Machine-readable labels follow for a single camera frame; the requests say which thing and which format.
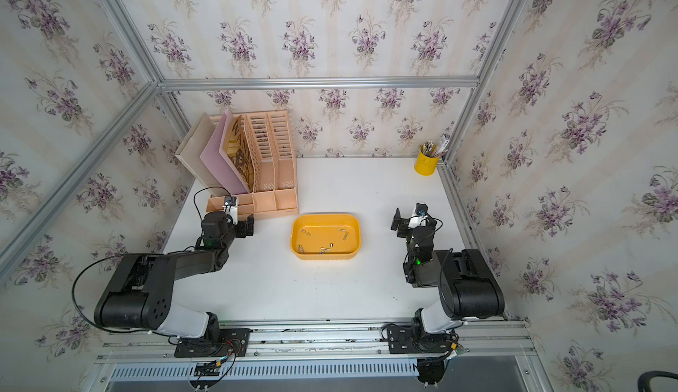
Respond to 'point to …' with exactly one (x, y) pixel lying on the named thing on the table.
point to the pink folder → (222, 173)
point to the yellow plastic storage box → (325, 237)
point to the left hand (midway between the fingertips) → (240, 214)
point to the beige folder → (192, 148)
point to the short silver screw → (331, 244)
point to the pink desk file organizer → (259, 149)
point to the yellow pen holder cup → (425, 164)
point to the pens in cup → (429, 148)
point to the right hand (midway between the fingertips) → (415, 211)
